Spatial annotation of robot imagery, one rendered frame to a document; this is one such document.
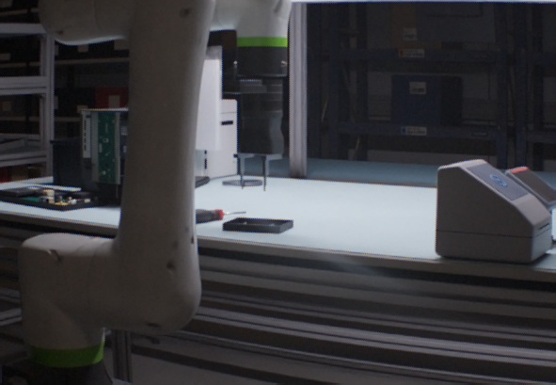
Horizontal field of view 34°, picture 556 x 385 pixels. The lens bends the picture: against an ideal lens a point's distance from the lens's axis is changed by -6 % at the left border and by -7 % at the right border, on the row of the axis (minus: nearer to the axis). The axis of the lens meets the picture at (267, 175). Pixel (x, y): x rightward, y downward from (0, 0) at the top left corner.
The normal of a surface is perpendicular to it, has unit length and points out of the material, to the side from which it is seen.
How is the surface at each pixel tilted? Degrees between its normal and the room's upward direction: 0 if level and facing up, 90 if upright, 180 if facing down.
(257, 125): 99
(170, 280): 76
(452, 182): 90
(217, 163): 90
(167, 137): 84
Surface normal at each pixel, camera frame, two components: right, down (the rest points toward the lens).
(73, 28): -0.19, 0.72
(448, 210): -0.53, 0.09
